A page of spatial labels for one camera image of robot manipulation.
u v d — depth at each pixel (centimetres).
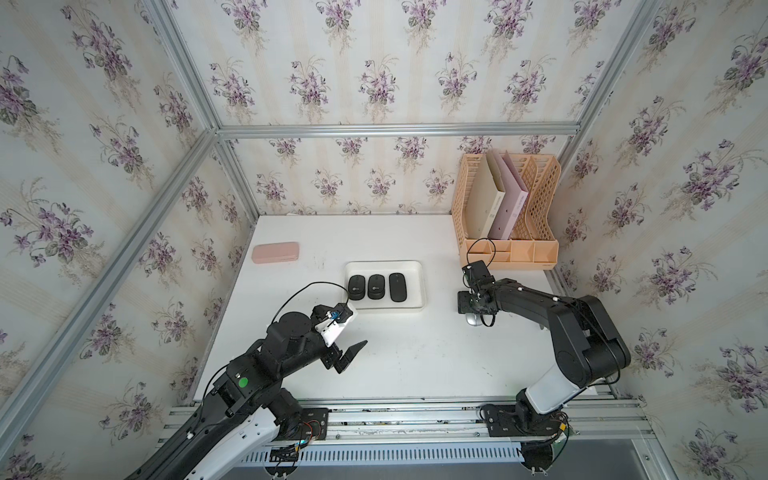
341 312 55
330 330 58
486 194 101
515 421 72
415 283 100
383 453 70
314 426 73
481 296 70
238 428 58
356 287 96
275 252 106
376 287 96
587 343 46
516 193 87
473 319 91
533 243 101
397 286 98
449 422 75
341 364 60
